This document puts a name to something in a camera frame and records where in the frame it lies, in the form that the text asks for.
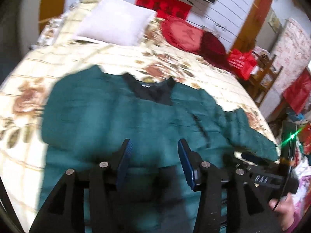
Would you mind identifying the red paper banner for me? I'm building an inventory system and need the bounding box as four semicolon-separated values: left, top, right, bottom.
135;0;192;20

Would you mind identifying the floral patterned curtain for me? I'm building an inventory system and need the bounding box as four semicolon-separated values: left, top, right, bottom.
259;18;310;118

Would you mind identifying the wooden chair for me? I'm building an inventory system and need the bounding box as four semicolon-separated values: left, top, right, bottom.
246;51;283;107

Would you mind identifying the person's right hand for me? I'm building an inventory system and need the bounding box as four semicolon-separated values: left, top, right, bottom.
269;192;295;231

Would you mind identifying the dark red velvet cushion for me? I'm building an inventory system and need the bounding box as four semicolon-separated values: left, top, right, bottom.
198;31;230;72

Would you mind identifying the white square pillow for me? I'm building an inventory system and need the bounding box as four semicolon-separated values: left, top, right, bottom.
76;0;156;46

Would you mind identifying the red heart-shaped cushion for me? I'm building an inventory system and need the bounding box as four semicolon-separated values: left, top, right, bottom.
161;17;204;54

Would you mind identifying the floral plaid bed quilt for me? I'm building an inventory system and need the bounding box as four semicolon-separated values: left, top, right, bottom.
1;0;275;232

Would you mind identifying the red shopping bag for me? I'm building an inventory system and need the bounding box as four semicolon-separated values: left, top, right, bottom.
227;49;257;81

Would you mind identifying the green quilted down jacket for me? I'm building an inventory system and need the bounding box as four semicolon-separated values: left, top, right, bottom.
39;65;278;232

